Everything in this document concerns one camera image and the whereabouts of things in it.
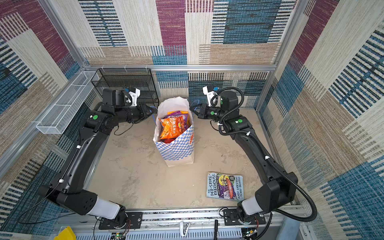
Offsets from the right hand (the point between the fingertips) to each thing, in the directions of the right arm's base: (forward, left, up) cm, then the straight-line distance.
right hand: (189, 110), depth 68 cm
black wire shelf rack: (+42, +47, -10) cm, 64 cm away
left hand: (+1, +15, +2) cm, 15 cm away
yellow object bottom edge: (-42, +59, -36) cm, 80 cm away
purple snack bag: (+12, +3, -16) cm, 20 cm away
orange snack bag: (+1, +10, -14) cm, 17 cm away
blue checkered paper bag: (-11, +6, -17) cm, 21 cm away
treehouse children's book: (-23, -17, -35) cm, 45 cm away
